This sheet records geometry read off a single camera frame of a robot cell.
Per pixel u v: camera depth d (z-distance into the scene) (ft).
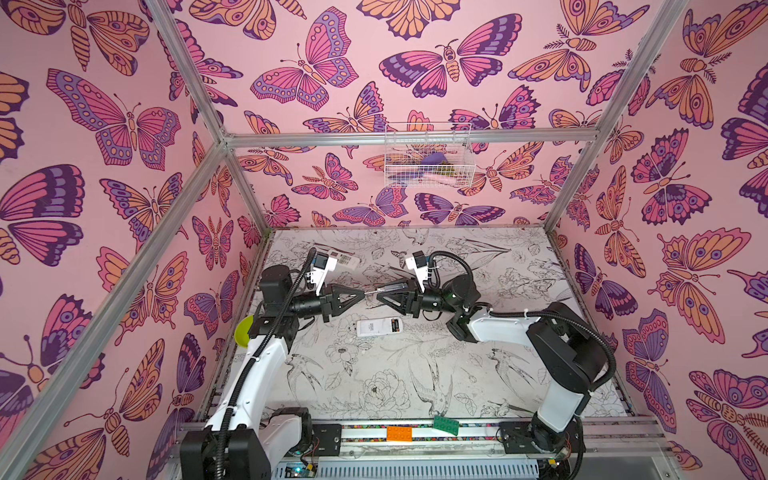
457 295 2.10
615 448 2.40
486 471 2.30
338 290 2.27
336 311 2.17
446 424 2.45
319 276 2.12
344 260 3.59
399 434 2.41
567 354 1.55
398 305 2.27
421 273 2.24
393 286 2.33
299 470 2.38
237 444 1.26
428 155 3.17
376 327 3.02
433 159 3.14
